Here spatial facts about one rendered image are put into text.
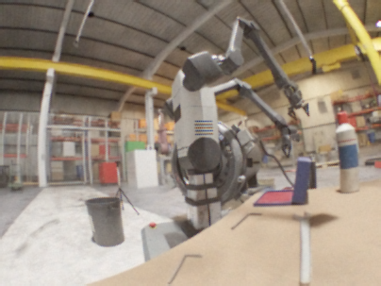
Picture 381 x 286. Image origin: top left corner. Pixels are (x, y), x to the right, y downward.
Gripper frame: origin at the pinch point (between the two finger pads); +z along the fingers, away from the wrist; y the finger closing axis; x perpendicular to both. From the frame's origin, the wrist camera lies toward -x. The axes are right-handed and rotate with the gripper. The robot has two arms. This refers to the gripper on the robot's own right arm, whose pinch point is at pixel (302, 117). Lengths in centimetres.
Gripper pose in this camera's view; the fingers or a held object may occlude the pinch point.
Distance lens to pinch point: 106.8
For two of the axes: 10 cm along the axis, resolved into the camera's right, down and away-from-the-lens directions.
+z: 5.5, 8.3, 0.6
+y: -3.2, 1.5, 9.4
